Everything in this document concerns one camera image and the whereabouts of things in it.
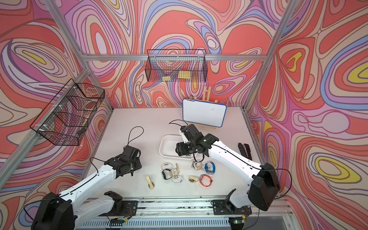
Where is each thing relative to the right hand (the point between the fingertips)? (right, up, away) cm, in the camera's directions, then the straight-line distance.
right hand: (182, 153), depth 78 cm
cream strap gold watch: (-6, -13, +4) cm, 15 cm away
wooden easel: (+15, +35, +10) cm, 40 cm away
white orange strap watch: (+9, -10, +9) cm, 16 cm away
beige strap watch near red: (+6, -15, +2) cm, 16 cm away
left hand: (-26, -9, +8) cm, 28 cm away
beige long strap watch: (-17, -18, +1) cm, 24 cm away
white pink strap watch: (-9, -10, +9) cm, 16 cm away
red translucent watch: (+11, -18, +3) cm, 21 cm away
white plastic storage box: (-10, +2, +18) cm, 21 cm away
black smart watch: (-11, -14, +4) cm, 18 cm away
